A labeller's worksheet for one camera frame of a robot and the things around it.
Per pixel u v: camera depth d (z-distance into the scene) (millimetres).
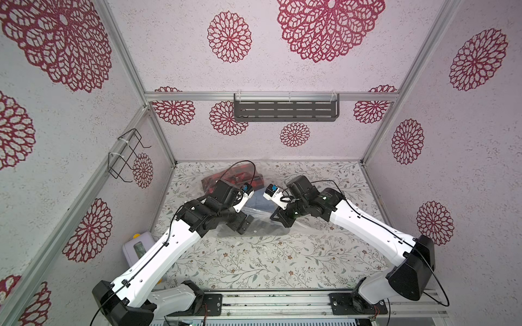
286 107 922
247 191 624
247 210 731
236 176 1106
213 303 736
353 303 652
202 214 463
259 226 774
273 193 659
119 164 755
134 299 371
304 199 572
